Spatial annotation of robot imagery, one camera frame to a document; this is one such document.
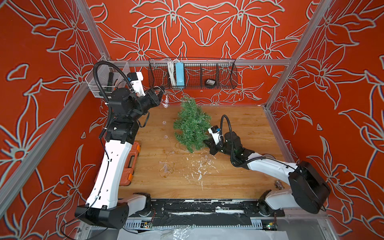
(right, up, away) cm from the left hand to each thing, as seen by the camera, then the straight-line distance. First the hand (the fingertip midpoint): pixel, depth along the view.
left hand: (164, 86), depth 59 cm
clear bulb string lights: (-4, -40, +27) cm, 49 cm away
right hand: (+17, -26, +22) cm, 37 cm away
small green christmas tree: (+13, -17, +12) cm, 24 cm away
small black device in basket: (+23, +11, +36) cm, 45 cm away
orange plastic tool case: (-24, -44, +21) cm, 54 cm away
